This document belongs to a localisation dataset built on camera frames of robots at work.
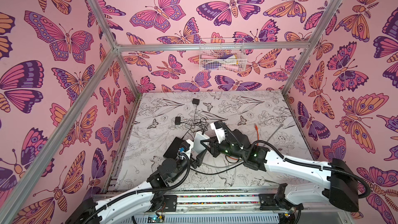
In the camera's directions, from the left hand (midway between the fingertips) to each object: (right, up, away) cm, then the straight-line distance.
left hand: (201, 144), depth 72 cm
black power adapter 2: (-4, +21, +42) cm, 47 cm away
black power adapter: (-16, +8, +31) cm, 36 cm away
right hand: (0, +3, -2) cm, 3 cm away
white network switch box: (-2, -1, 0) cm, 2 cm away
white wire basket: (+13, +49, +23) cm, 56 cm away
